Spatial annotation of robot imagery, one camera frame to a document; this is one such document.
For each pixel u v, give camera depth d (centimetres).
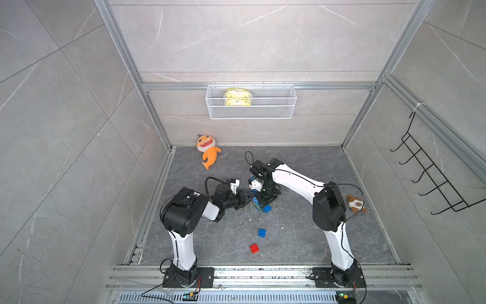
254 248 80
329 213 53
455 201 58
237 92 88
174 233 53
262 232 84
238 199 84
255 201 84
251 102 88
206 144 111
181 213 51
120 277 75
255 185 85
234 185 90
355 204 90
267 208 85
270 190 76
